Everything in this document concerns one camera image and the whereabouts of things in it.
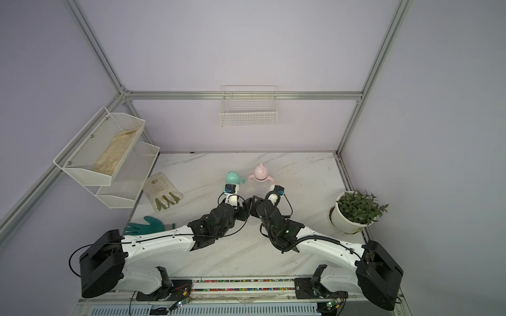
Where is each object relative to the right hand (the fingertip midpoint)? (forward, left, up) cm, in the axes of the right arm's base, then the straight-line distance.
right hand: (256, 202), depth 82 cm
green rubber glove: (-3, +48, -14) cm, 50 cm away
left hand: (0, +4, +2) cm, 5 cm away
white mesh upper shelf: (+13, +63, +18) cm, 66 cm away
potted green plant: (-5, -40, +1) cm, 40 cm away
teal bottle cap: (+12, +10, +2) cm, 16 cm away
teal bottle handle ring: (+17, +7, -7) cm, 19 cm away
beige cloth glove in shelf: (+11, +58, +16) cm, 62 cm away
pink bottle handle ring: (+15, -6, -3) cm, 17 cm away
